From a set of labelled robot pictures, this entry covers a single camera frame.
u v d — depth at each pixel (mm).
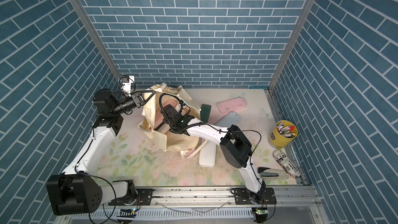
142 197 732
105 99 547
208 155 845
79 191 389
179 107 787
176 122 662
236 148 503
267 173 788
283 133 849
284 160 824
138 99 626
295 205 753
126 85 641
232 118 1031
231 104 1090
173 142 777
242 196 737
